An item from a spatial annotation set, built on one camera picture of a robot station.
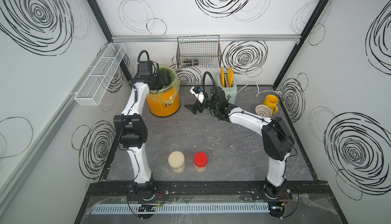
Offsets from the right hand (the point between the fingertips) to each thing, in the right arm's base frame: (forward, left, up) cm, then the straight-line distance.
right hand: (189, 98), depth 83 cm
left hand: (+15, +19, +1) cm, 24 cm away
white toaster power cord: (+27, -66, -23) cm, 75 cm away
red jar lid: (-30, -7, -10) cm, 32 cm away
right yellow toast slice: (+21, -25, -2) cm, 32 cm away
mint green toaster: (+12, -25, -8) cm, 29 cm away
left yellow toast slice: (+21, -20, -3) cm, 29 cm away
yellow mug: (+12, -54, -16) cm, 57 cm away
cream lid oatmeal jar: (-30, +5, -11) cm, 33 cm away
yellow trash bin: (+2, +16, -8) cm, 17 cm away
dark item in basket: (+18, 0, +10) cm, 21 cm away
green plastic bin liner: (+4, +12, 0) cm, 12 cm away
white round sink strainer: (+7, -49, -20) cm, 53 cm away
